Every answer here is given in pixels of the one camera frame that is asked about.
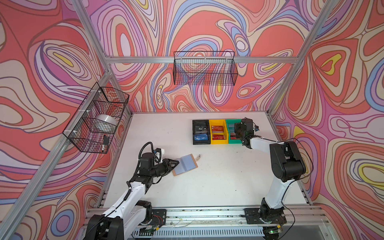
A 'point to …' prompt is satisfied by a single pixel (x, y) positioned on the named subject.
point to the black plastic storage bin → (201, 132)
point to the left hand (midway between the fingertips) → (179, 162)
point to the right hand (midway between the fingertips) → (234, 125)
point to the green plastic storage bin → (230, 124)
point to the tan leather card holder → (186, 163)
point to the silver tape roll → (106, 123)
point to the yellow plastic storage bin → (219, 132)
